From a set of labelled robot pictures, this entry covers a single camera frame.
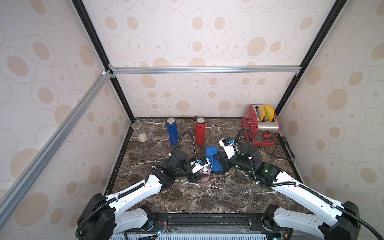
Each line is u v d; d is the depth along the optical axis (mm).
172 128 928
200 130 939
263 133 946
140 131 996
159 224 730
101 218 395
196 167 641
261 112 967
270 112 946
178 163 585
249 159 522
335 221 396
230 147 617
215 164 710
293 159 975
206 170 699
